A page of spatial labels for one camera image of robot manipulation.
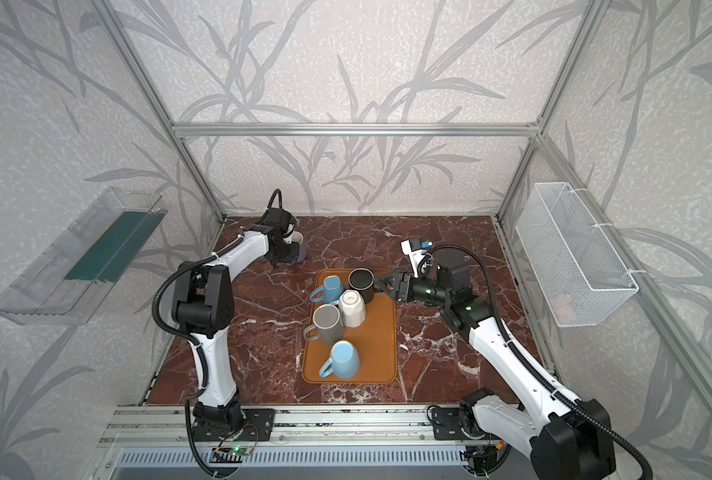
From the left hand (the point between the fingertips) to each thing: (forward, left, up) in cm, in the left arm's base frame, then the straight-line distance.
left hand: (294, 245), depth 101 cm
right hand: (-22, -29, +19) cm, 41 cm away
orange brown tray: (-31, -28, -7) cm, 42 cm away
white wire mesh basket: (-29, -70, +29) cm, 81 cm away
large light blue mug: (-39, -20, +2) cm, 44 cm away
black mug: (-14, -24, +1) cm, 28 cm away
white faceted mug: (-24, -21, +2) cm, 33 cm away
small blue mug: (-18, -14, +1) cm, 23 cm away
